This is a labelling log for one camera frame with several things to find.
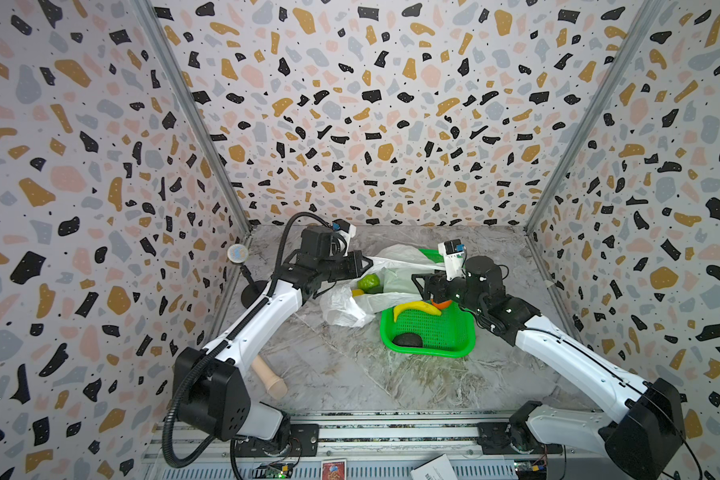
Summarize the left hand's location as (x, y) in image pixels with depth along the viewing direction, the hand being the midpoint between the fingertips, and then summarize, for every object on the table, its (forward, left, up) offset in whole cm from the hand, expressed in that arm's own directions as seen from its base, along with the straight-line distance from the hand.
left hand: (372, 256), depth 77 cm
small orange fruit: (-14, -16, -1) cm, 22 cm away
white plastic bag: (0, -6, -4) cm, 7 cm away
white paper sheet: (-43, -14, -22) cm, 51 cm away
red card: (-43, +9, -25) cm, 50 cm away
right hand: (-4, -13, 0) cm, 13 cm away
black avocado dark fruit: (-13, -10, -22) cm, 28 cm away
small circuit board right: (-44, -36, -28) cm, 63 cm away
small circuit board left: (-43, +23, -27) cm, 56 cm away
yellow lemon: (+4, +5, -24) cm, 25 cm away
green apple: (+6, +1, -21) cm, 22 cm away
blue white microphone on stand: (+2, +35, 0) cm, 35 cm away
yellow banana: (-1, -14, -23) cm, 27 cm away
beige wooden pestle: (-25, +26, -23) cm, 43 cm away
